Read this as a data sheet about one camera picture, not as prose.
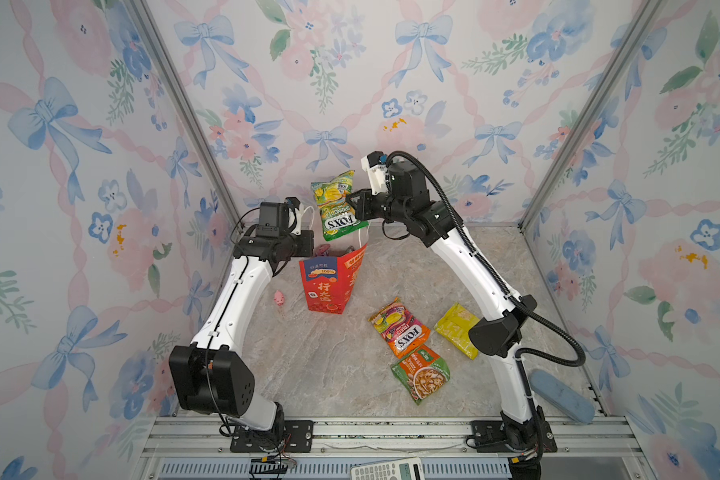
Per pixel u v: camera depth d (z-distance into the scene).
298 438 0.73
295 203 0.71
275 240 0.58
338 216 0.75
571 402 0.78
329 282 0.84
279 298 0.97
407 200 0.56
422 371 0.84
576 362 0.46
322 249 0.94
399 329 0.90
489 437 0.73
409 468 0.69
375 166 0.64
